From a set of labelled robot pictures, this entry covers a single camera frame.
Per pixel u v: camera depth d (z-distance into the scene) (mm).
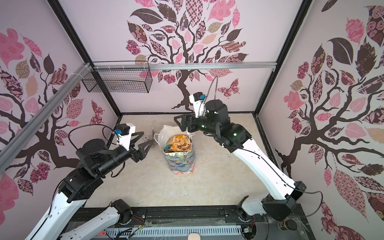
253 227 710
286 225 643
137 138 589
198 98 520
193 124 528
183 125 528
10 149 502
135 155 508
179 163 759
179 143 811
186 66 939
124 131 453
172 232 697
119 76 945
